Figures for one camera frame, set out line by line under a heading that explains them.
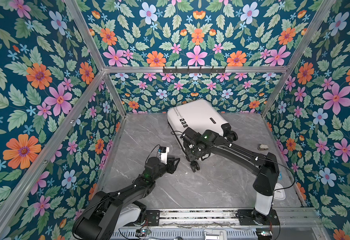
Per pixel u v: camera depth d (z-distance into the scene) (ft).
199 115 2.98
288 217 2.47
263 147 3.18
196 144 1.86
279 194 2.59
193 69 3.05
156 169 2.19
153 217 2.43
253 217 2.14
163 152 2.45
